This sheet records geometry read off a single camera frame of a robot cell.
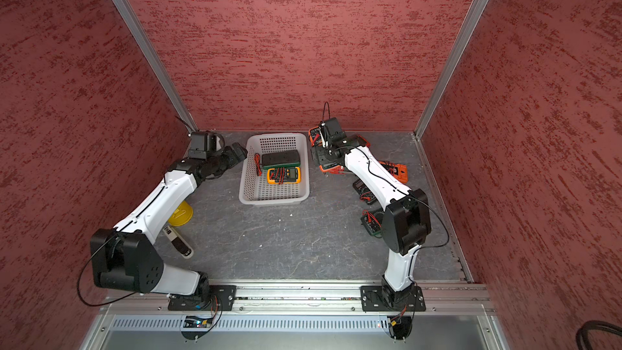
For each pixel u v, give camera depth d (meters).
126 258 0.42
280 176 0.97
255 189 1.00
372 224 0.87
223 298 0.75
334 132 0.67
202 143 0.64
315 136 0.85
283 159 1.07
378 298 0.74
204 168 0.60
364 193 0.95
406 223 0.47
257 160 1.04
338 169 0.85
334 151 0.62
